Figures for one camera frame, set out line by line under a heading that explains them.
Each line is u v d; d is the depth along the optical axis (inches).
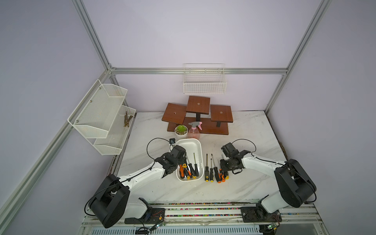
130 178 18.4
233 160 26.4
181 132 38.6
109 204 16.1
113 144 34.7
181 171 33.8
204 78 37.8
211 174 34.2
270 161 20.8
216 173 34.6
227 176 33.8
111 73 36.6
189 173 33.9
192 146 36.2
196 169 34.7
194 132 38.6
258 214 25.7
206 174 34.0
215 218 28.9
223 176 33.7
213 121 36.9
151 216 28.1
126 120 38.6
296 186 17.5
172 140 30.3
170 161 25.8
